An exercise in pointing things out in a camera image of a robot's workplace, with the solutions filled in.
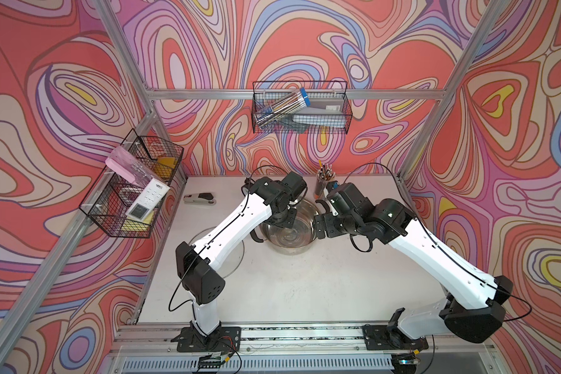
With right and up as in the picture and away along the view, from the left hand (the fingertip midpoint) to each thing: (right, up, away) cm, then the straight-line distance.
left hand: (286, 222), depth 78 cm
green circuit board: (-24, -43, -6) cm, 50 cm away
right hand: (+13, -1, -8) cm, 15 cm away
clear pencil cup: (+17, +19, +21) cm, 33 cm away
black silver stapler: (-40, +8, +30) cm, 51 cm away
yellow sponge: (-41, +19, +1) cm, 46 cm away
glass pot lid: (-22, -17, +14) cm, 31 cm away
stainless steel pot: (+5, -9, +21) cm, 23 cm away
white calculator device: (-40, +9, -9) cm, 42 cm away
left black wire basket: (-51, +7, -4) cm, 52 cm away
